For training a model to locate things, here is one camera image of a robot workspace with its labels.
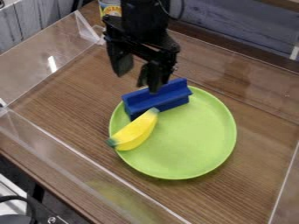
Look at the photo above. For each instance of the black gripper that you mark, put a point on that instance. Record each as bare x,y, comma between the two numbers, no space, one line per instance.
140,35

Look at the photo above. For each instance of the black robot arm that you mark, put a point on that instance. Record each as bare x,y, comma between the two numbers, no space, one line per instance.
144,7

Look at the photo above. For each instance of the yellow toy banana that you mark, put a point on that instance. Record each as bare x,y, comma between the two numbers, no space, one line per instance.
135,133

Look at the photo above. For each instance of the clear acrylic enclosure wall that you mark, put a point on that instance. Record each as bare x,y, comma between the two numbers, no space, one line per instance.
60,93

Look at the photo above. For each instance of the blue plastic block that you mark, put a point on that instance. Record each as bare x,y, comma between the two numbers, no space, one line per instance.
172,95

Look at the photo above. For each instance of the green round plate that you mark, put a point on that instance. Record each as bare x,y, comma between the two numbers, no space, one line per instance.
192,141

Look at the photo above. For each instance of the yellow labelled tin can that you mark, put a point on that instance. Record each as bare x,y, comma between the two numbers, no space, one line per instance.
109,7

